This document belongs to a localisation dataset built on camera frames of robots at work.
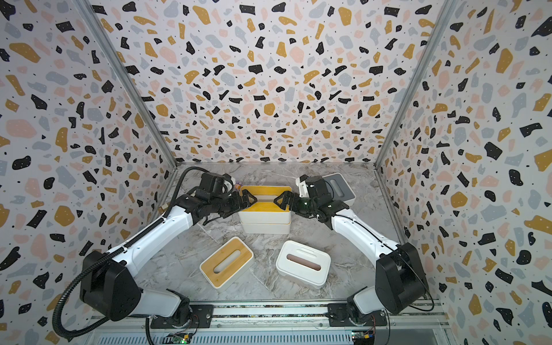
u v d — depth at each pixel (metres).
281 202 0.73
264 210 0.83
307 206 0.70
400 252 0.45
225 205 0.70
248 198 0.74
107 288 0.41
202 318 0.73
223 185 0.67
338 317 0.73
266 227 0.92
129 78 0.86
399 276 0.43
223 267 0.83
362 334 0.71
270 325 0.73
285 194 0.73
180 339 0.70
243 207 0.73
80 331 0.39
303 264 0.79
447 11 0.71
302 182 0.77
